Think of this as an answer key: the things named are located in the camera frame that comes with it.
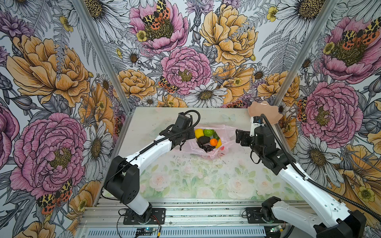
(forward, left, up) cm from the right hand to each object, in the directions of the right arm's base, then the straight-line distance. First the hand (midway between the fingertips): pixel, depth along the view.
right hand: (243, 135), depth 77 cm
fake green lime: (+17, +15, -18) cm, 29 cm away
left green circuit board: (-36, +49, -24) cm, 66 cm away
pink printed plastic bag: (+7, +6, -7) cm, 11 cm away
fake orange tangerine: (+10, +13, -20) cm, 25 cm away
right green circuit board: (-37, -13, -25) cm, 46 cm away
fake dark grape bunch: (+6, +17, -21) cm, 28 cm away
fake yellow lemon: (+17, +22, -19) cm, 33 cm away
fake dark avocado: (+12, +19, -20) cm, 30 cm away
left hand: (+7, +27, -8) cm, 29 cm away
